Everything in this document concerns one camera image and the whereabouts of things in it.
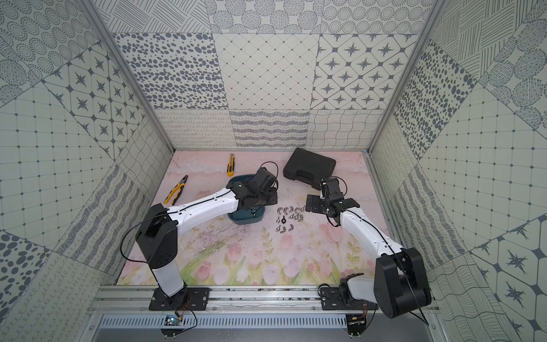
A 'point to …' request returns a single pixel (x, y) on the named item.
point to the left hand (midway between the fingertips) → (277, 192)
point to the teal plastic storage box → (245, 215)
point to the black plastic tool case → (308, 167)
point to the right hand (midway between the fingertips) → (318, 206)
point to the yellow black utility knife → (230, 167)
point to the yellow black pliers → (174, 193)
